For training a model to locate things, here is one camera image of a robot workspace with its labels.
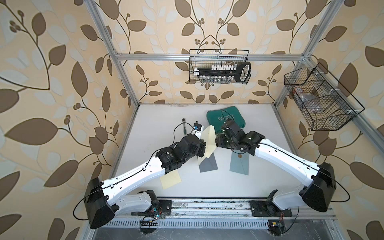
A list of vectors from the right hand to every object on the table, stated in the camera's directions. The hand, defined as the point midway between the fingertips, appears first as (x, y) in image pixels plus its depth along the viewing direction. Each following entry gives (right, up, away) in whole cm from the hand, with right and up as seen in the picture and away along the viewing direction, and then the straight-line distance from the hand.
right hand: (218, 141), depth 80 cm
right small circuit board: (+28, -41, -8) cm, 50 cm away
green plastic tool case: (+2, +13, +25) cm, 28 cm away
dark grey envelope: (-4, -15, +9) cm, 18 cm away
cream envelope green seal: (-27, -23, +5) cm, 35 cm away
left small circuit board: (-34, -38, -12) cm, 52 cm away
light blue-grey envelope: (+14, -15, +10) cm, 23 cm away
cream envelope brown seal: (-5, +3, -1) cm, 6 cm away
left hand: (-9, +2, -7) cm, 11 cm away
